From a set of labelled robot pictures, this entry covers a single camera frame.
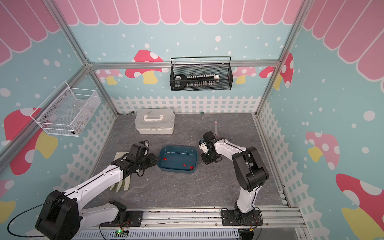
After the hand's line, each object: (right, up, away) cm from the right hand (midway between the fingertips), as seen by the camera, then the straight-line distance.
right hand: (207, 160), depth 94 cm
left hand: (-30, +1, -8) cm, 31 cm away
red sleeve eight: (-14, -3, -2) cm, 15 cm away
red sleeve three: (-27, +1, +1) cm, 27 cm away
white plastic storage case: (-35, +25, +5) cm, 43 cm away
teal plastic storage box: (-19, 0, +1) cm, 19 cm away
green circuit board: (-44, -32, -21) cm, 58 cm away
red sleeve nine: (-10, -4, -2) cm, 11 cm away
